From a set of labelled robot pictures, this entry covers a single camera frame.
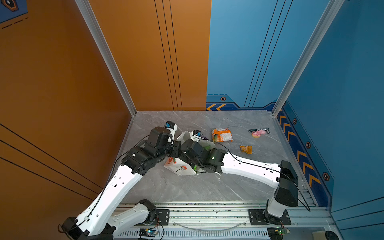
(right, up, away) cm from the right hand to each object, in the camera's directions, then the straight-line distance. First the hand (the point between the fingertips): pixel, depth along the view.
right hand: (177, 150), depth 74 cm
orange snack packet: (+26, +6, +26) cm, 37 cm away
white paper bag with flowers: (+1, -6, -4) cm, 8 cm away
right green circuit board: (+49, -37, -4) cm, 62 cm away
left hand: (+2, +5, -4) cm, 7 cm away
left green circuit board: (-14, -39, -3) cm, 41 cm away
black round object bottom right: (+64, -32, -14) cm, 73 cm away
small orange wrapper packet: (+43, -3, +23) cm, 49 cm away
